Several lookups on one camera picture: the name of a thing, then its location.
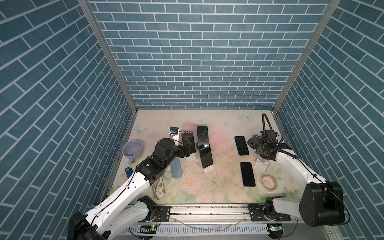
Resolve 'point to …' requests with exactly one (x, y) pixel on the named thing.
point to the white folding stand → (261, 163)
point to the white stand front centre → (208, 169)
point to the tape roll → (268, 182)
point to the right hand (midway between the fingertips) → (263, 148)
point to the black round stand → (253, 142)
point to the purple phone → (188, 140)
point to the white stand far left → (192, 157)
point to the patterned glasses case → (159, 189)
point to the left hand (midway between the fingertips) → (184, 140)
